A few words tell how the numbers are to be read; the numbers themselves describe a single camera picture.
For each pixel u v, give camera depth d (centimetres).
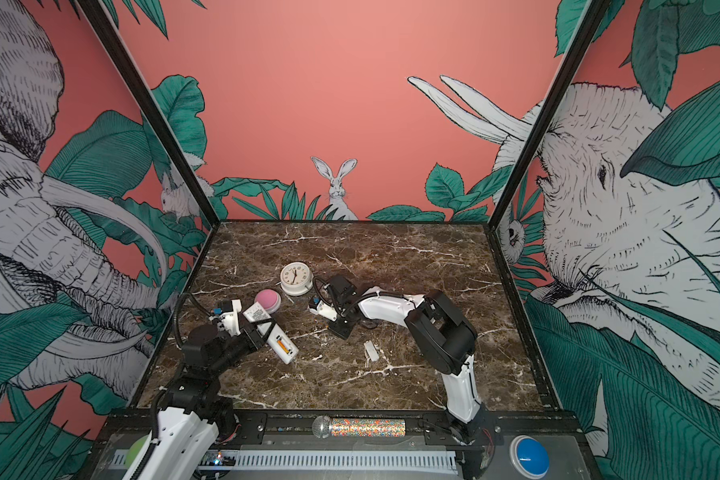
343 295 74
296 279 98
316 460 70
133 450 69
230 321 71
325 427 71
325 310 83
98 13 69
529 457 70
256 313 76
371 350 88
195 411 55
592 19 70
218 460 70
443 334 50
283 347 78
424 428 74
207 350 59
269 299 96
